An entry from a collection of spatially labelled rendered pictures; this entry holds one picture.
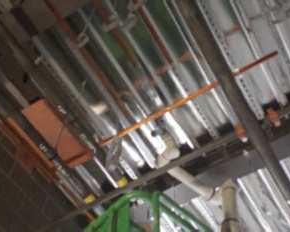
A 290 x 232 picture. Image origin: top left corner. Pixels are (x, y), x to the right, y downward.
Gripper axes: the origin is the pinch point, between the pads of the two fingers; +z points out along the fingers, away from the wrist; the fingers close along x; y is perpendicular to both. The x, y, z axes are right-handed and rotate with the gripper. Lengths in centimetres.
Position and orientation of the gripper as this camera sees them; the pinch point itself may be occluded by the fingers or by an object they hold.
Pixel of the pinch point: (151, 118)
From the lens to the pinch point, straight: 290.1
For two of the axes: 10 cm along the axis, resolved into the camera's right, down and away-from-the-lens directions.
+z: -4.9, -6.0, -6.3
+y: 8.6, -4.5, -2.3
